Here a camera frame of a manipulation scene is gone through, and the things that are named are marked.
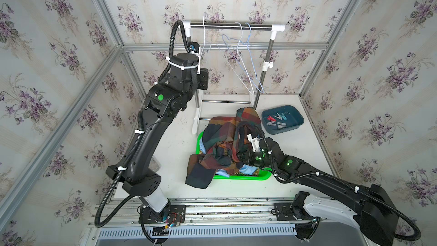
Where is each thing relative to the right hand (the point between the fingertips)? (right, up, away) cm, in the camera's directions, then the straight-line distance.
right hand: (238, 157), depth 76 cm
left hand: (-16, +36, -14) cm, 42 cm away
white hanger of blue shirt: (+14, +34, +43) cm, 56 cm away
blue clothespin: (+33, +17, +32) cm, 49 cm away
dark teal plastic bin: (+31, +15, +32) cm, 47 cm away
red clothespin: (+24, +16, +31) cm, 43 cm away
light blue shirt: (+3, -7, +3) cm, 8 cm away
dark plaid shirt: (-6, +8, +1) cm, 10 cm away
